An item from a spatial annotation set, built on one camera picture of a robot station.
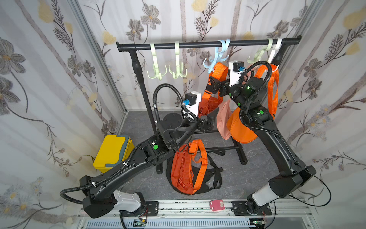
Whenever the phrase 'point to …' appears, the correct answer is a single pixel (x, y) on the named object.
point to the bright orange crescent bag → (237, 130)
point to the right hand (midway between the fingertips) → (228, 71)
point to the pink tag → (216, 205)
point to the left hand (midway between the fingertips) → (210, 105)
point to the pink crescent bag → (223, 110)
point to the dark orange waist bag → (210, 100)
